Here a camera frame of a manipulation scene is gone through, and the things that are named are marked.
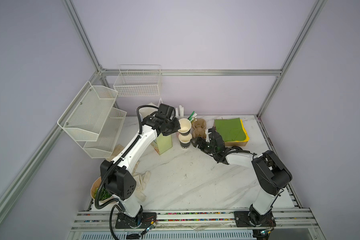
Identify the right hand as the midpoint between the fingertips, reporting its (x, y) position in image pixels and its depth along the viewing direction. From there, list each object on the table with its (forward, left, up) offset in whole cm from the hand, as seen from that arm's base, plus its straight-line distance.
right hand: (192, 142), depth 91 cm
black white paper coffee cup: (+6, +4, +8) cm, 11 cm away
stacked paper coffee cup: (+2, +5, -2) cm, 6 cm away
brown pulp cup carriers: (+21, -5, -9) cm, 24 cm away
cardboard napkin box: (+6, -33, -9) cm, 34 cm away
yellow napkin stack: (+8, -38, -7) cm, 39 cm away
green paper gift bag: (-2, +18, +1) cm, 18 cm away
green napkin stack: (+17, -28, -8) cm, 34 cm away
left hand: (0, +8, +14) cm, 16 cm away
